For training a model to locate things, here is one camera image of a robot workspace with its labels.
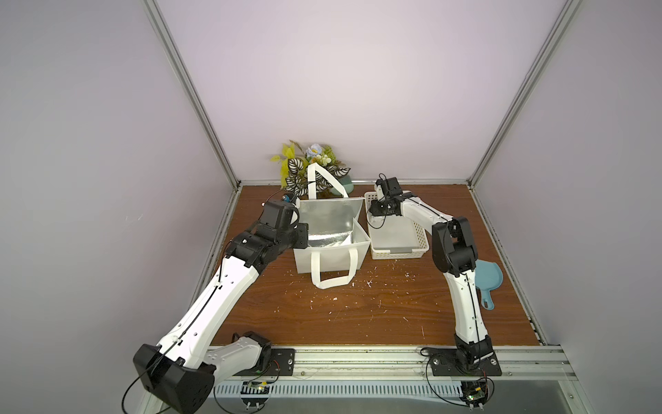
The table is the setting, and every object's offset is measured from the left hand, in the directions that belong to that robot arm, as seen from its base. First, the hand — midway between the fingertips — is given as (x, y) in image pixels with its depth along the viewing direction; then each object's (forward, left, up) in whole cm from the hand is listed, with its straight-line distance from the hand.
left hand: (308, 228), depth 75 cm
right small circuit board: (-38, -48, -27) cm, 66 cm away
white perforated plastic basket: (+16, -32, -28) cm, 46 cm away
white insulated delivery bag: (+11, -8, -23) cm, 27 cm away
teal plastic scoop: (-2, -65, -28) cm, 71 cm away
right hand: (+27, -25, -20) cm, 41 cm away
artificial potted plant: (+26, +7, +2) cm, 27 cm away
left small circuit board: (-38, +15, -29) cm, 50 cm away
